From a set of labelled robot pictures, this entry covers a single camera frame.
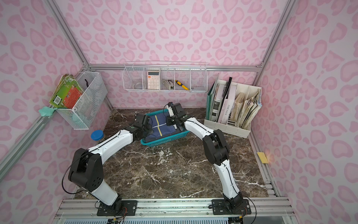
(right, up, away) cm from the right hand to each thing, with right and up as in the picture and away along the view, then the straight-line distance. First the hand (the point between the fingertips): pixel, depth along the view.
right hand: (166, 118), depth 97 cm
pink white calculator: (-8, +26, -2) cm, 27 cm away
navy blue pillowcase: (-4, -4, -2) cm, 6 cm away
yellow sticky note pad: (+66, -27, -2) cm, 72 cm away
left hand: (-11, -6, -5) cm, 13 cm away
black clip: (-50, +23, -7) cm, 56 cm away
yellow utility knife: (+11, +23, 0) cm, 26 cm away
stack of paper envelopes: (+53, +6, -4) cm, 53 cm away
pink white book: (+41, +9, -6) cm, 43 cm away
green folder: (+29, +13, -10) cm, 33 cm away
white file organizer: (+45, -6, -2) cm, 45 cm away
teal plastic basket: (+3, -13, -9) cm, 16 cm away
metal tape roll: (-20, +22, 0) cm, 30 cm away
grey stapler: (+2, +24, -1) cm, 24 cm away
